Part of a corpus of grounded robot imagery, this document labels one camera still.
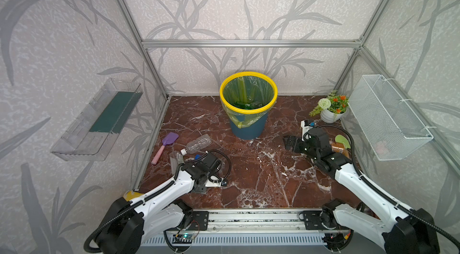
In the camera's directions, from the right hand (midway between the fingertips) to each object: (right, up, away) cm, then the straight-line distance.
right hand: (290, 137), depth 83 cm
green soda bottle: (-20, +15, +13) cm, 28 cm away
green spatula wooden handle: (+35, -4, +20) cm, 40 cm away
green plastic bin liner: (-20, +23, +16) cm, 34 cm away
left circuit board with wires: (-45, -38, -12) cm, 60 cm away
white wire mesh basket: (+32, +6, -19) cm, 37 cm away
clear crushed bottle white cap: (-43, -4, +10) cm, 44 cm away
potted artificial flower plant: (+27, +14, +15) cm, 34 cm away
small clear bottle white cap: (-55, -11, +3) cm, 56 cm away
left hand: (-42, -19, +1) cm, 46 cm away
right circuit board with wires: (+15, -39, -14) cm, 44 cm away
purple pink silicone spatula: (-64, -3, +16) cm, 66 cm away
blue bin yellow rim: (-15, +2, +18) cm, 23 cm away
